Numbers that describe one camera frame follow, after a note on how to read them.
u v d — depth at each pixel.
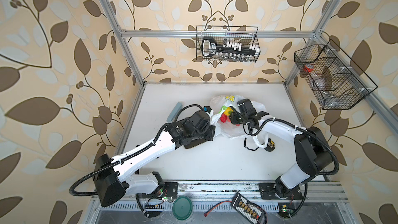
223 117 0.96
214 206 0.71
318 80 0.70
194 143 0.89
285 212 0.71
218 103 0.82
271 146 0.86
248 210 0.68
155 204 0.74
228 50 0.84
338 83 0.72
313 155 0.45
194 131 0.55
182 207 0.62
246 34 0.91
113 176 0.39
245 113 0.71
